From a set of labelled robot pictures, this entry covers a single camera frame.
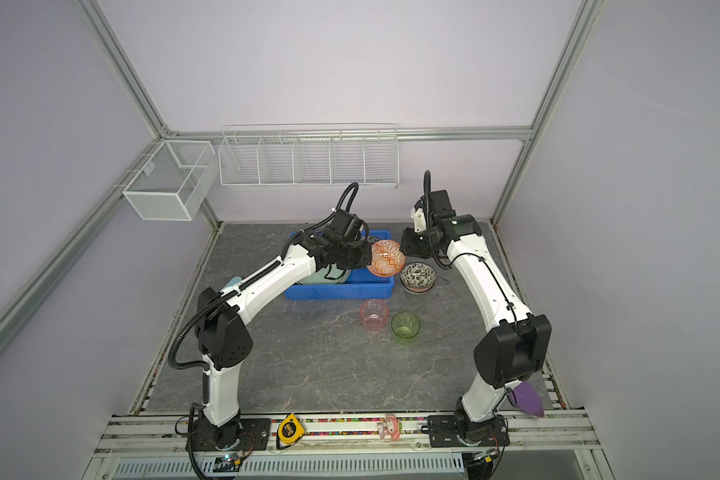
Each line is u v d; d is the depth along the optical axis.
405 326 0.91
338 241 0.65
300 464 0.71
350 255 0.72
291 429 0.74
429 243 0.56
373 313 0.94
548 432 0.76
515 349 0.45
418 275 1.02
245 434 0.74
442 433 0.74
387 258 0.89
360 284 0.91
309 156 1.05
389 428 0.72
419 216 0.76
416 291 0.95
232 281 1.02
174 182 0.98
